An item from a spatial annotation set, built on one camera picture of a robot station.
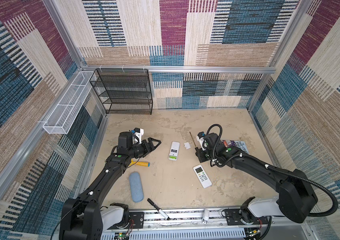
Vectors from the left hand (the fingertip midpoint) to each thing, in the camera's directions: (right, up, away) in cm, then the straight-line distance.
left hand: (157, 143), depth 80 cm
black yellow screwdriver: (+21, -4, +7) cm, 23 cm away
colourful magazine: (+52, -4, +19) cm, 55 cm away
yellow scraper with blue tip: (-11, -14, +11) cm, 21 cm away
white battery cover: (+17, -4, +20) cm, 27 cm away
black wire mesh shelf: (-28, +34, +32) cm, 54 cm away
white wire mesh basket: (-44, +12, -10) cm, 46 cm away
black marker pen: (+2, -34, -4) cm, 34 cm away
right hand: (+23, -7, +6) cm, 25 cm away
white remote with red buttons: (+9, -7, +17) cm, 20 cm away
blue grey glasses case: (-12, -24, +2) cm, 27 cm away
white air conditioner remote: (+25, -19, +6) cm, 32 cm away
